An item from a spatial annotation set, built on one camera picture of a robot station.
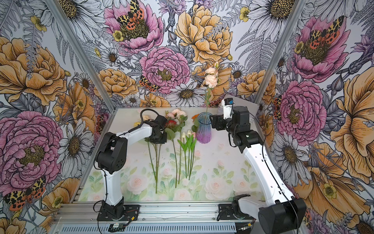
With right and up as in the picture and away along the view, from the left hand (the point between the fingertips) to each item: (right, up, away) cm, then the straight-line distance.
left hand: (161, 144), depth 98 cm
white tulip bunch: (+17, -1, +2) cm, 18 cm away
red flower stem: (+6, +7, +4) cm, 10 cm away
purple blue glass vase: (+29, +6, +4) cm, 30 cm away
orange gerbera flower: (+24, +14, +10) cm, 30 cm away
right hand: (+32, +16, -22) cm, 42 cm away
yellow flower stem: (-3, -2, +1) cm, 4 cm away
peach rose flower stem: (+12, +21, +14) cm, 28 cm away
